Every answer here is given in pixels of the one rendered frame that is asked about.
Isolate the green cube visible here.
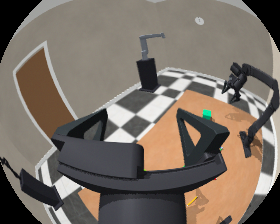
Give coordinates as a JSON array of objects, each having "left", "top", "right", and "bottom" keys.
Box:
[{"left": 202, "top": 110, "right": 211, "bottom": 120}]

